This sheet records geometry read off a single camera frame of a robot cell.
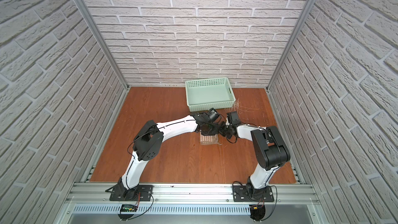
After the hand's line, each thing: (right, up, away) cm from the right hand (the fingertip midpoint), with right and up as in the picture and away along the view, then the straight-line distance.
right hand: (212, 134), depth 93 cm
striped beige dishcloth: (-2, -3, -4) cm, 5 cm away
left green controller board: (-40, -30, -22) cm, 55 cm away
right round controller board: (+20, -32, -23) cm, 44 cm away
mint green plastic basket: (-6, +25, +20) cm, 33 cm away
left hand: (0, +4, -2) cm, 4 cm away
